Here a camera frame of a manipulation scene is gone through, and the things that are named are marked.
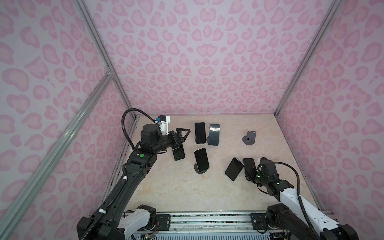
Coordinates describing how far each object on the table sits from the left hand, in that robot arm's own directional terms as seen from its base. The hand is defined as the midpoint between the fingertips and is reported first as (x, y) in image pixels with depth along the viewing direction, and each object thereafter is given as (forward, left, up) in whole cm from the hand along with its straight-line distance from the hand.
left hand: (186, 130), depth 70 cm
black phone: (+16, -7, -23) cm, 29 cm away
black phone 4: (-2, -37, -33) cm, 49 cm away
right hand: (-9, -31, -27) cm, 42 cm away
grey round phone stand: (+14, -41, -28) cm, 51 cm away
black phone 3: (-8, -25, -26) cm, 37 cm away
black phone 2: (-3, -7, -23) cm, 24 cm away
